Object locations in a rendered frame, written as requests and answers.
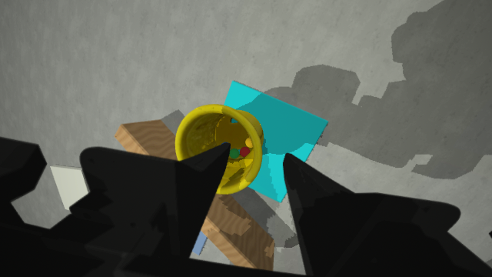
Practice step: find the yellow marble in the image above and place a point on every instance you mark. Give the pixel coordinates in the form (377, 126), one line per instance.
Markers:
(248, 143)

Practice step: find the dark red marble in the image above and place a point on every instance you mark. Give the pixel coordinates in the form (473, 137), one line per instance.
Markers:
(244, 151)

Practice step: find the green marble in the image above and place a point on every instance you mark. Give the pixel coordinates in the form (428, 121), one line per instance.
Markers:
(234, 153)

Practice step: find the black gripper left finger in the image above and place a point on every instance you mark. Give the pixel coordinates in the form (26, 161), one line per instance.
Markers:
(186, 187)

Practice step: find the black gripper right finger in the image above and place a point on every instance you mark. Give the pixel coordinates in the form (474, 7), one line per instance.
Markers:
(332, 221)

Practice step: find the yellow cup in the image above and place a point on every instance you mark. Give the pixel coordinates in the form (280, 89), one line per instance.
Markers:
(208, 126)

